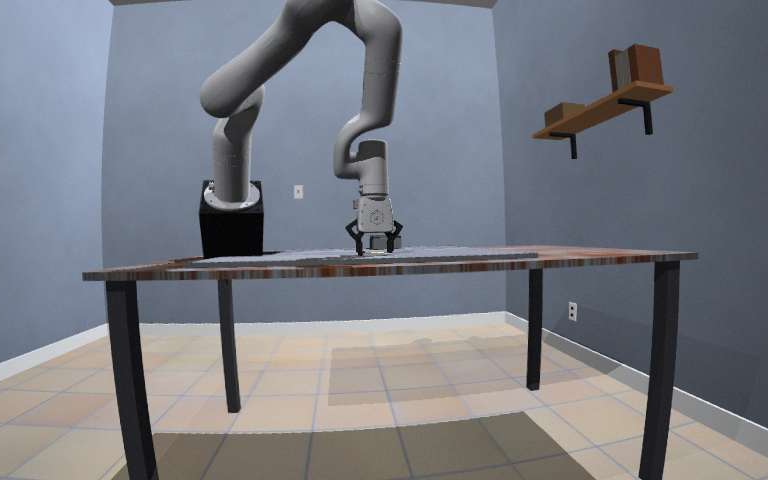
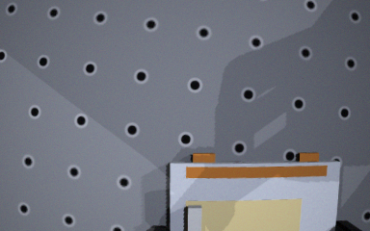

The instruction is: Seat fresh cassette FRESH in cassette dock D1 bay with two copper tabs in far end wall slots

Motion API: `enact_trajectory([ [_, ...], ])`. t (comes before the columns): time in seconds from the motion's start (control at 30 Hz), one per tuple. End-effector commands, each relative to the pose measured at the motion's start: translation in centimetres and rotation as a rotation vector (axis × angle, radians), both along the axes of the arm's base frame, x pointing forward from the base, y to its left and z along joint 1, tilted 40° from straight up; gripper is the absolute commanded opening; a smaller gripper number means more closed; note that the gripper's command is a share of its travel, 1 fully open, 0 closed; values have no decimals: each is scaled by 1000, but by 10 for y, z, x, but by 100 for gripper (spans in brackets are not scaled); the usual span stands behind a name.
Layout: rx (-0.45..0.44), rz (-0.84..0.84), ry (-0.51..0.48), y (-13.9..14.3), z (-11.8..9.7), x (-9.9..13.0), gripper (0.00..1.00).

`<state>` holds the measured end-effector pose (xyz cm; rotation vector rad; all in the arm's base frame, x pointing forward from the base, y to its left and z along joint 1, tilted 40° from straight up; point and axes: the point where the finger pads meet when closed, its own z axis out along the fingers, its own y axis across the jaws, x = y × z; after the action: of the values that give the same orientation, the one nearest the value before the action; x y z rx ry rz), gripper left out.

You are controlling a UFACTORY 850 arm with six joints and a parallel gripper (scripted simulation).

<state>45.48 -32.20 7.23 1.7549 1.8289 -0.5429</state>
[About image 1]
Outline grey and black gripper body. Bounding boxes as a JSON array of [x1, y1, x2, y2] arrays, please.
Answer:
[[356, 196, 394, 233]]

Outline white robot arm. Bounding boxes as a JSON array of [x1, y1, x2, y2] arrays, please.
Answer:
[[200, 0, 403, 211]]

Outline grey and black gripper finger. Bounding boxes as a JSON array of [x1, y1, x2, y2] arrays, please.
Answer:
[[385, 220, 403, 253], [345, 218, 364, 255]]

